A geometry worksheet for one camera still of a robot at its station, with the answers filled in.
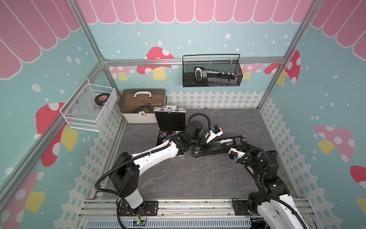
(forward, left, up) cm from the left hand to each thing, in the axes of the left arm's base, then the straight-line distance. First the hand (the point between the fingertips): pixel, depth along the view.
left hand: (218, 146), depth 74 cm
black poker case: (+1, -4, 0) cm, 5 cm away
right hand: (+3, -14, +1) cm, 14 cm away
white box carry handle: (+43, +49, 0) cm, 66 cm away
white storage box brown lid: (+31, +51, -1) cm, 59 cm away
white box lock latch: (+30, +49, -8) cm, 57 cm away
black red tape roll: (+22, +65, +12) cm, 70 cm away
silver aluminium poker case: (+25, +29, -9) cm, 39 cm away
